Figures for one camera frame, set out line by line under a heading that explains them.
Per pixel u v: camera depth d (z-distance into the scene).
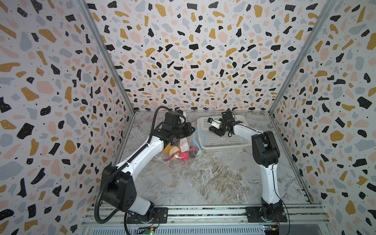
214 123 0.95
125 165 0.44
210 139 1.03
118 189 0.41
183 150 0.88
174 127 0.64
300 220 0.75
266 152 0.59
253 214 0.74
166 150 0.93
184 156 0.90
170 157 0.90
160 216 0.73
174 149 0.92
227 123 0.84
